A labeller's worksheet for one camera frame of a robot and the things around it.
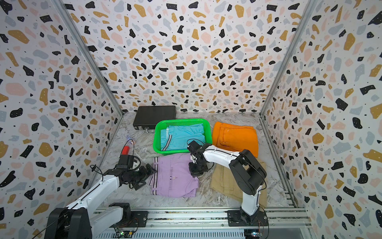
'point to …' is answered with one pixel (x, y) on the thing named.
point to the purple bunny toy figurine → (131, 140)
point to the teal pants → (178, 137)
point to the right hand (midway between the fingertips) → (192, 176)
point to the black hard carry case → (147, 117)
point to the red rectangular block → (126, 150)
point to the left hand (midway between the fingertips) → (153, 175)
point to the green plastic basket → (162, 123)
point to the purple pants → (171, 177)
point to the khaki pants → (223, 181)
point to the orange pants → (236, 138)
